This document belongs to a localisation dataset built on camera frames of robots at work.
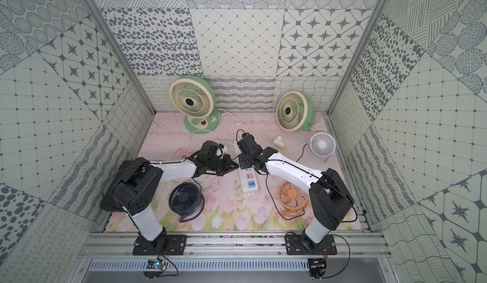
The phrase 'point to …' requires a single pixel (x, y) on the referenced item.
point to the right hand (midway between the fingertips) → (247, 160)
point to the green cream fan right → (295, 112)
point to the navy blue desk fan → (186, 200)
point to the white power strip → (247, 176)
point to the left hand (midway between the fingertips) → (240, 162)
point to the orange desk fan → (293, 198)
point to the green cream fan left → (194, 98)
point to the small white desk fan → (323, 144)
